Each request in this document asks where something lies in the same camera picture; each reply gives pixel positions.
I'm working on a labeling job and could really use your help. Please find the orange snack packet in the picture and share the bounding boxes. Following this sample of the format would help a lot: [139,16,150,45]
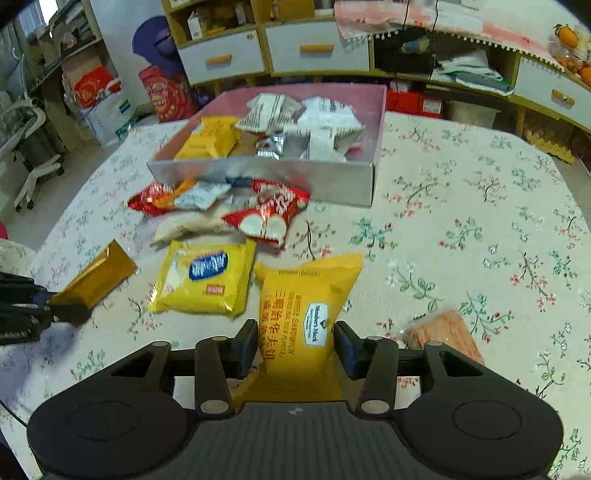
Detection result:
[152,178,197,208]

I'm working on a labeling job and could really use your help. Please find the floral tablecloth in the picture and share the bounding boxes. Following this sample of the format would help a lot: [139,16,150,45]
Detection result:
[0,108,591,480]

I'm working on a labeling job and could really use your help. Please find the white drawer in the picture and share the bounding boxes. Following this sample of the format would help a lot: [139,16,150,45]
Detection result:
[264,21,371,77]
[178,30,266,86]
[512,58,591,132]

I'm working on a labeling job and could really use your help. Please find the red gift bag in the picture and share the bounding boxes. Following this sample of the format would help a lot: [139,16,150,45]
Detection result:
[139,65,199,123]

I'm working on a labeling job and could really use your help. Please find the red snack packet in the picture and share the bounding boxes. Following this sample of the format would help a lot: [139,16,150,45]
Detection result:
[222,179,311,250]
[128,181,185,217]

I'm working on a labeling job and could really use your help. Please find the silver snack packet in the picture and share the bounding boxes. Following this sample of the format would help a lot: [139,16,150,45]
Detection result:
[255,131,308,160]

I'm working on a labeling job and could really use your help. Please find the white plastic bag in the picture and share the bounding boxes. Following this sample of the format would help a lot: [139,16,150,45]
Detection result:
[78,80,139,147]

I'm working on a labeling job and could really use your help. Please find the gold snack packet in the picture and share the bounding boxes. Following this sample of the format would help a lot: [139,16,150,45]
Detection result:
[46,240,139,324]

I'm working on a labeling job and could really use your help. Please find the wooden cabinet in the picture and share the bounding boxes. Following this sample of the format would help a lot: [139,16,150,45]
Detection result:
[161,0,591,153]

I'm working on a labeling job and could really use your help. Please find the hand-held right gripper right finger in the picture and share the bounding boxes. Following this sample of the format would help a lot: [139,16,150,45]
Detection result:
[332,320,485,415]

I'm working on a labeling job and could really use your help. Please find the small white grey snack packet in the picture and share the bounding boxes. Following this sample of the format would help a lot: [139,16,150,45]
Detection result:
[174,181,232,212]

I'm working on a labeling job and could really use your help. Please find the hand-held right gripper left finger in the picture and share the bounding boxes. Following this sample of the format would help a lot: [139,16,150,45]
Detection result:
[110,318,259,417]

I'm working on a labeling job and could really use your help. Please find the yellow egg tray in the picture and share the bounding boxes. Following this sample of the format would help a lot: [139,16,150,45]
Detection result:
[524,124,578,164]

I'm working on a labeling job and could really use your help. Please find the yellow blue-label snack packet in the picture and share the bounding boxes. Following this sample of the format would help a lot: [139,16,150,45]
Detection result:
[148,239,257,318]

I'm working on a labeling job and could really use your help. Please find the red box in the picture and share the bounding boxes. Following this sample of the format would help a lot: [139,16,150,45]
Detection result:
[385,88,444,118]

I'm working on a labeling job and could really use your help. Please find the purple plush toy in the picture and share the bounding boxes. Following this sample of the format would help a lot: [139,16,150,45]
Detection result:
[131,16,185,84]

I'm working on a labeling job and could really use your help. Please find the white carton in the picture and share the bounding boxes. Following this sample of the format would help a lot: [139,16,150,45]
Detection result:
[187,9,208,41]

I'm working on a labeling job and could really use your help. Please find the white office chair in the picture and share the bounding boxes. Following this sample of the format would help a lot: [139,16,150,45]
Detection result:
[0,55,65,213]

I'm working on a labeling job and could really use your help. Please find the red paper bag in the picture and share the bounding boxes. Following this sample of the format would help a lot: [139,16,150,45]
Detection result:
[62,66,118,109]

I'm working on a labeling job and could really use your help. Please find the floral seat cushion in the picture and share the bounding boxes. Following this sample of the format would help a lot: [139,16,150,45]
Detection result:
[0,237,38,278]

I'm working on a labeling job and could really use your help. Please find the brown snack packet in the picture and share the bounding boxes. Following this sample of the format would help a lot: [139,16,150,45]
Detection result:
[231,130,266,158]

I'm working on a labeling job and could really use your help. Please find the pink cabinet cloth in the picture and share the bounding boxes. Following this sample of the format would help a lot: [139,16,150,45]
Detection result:
[333,0,566,70]

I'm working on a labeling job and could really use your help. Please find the folded cloths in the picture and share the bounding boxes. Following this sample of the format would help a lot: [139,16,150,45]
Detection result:
[434,48,515,95]

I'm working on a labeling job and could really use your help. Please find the white printed snack packet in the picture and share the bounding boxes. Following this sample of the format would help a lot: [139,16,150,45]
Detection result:
[235,93,305,134]
[305,127,354,162]
[295,97,363,139]

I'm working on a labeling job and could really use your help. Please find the clear white biscuit packet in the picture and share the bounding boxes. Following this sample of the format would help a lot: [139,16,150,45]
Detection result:
[152,210,250,250]

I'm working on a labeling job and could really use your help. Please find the orange clear-wrapped snack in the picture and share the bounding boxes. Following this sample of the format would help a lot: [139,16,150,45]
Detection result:
[399,310,485,365]

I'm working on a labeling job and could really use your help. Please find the pink cardboard box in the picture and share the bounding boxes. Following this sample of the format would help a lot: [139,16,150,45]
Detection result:
[147,84,387,208]

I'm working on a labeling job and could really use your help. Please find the cluttered storage shelf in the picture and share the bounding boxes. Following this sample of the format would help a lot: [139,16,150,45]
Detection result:
[28,0,112,139]

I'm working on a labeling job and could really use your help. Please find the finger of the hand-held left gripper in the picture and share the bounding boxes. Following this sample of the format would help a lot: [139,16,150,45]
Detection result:
[0,302,92,329]
[0,271,55,306]

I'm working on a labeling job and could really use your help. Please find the large yellow waffle packet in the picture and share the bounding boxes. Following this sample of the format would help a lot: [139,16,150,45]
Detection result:
[233,253,365,402]
[174,115,243,161]

